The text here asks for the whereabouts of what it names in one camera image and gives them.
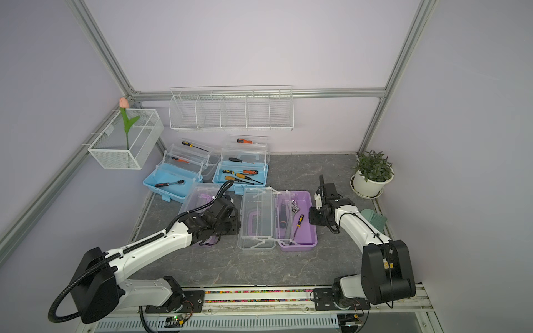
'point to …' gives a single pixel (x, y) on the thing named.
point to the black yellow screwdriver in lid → (191, 145)
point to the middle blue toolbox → (243, 161)
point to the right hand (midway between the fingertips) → (313, 217)
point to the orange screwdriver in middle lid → (243, 141)
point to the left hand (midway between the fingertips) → (238, 226)
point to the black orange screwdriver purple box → (283, 216)
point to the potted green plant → (373, 171)
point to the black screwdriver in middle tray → (234, 159)
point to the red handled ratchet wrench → (180, 182)
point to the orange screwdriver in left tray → (175, 159)
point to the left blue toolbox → (185, 162)
